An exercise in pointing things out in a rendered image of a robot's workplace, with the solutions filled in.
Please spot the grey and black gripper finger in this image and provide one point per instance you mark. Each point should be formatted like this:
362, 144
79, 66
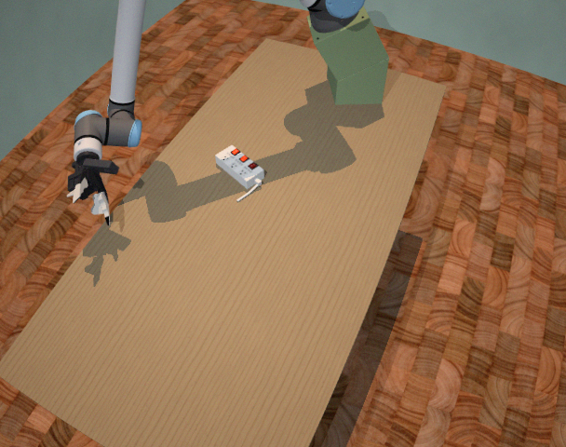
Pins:
101, 204
79, 188

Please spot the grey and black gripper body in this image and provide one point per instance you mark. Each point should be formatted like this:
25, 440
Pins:
93, 175

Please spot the white power strip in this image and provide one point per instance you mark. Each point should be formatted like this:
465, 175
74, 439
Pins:
240, 167

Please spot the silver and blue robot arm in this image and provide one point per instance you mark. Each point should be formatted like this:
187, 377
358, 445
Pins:
91, 130

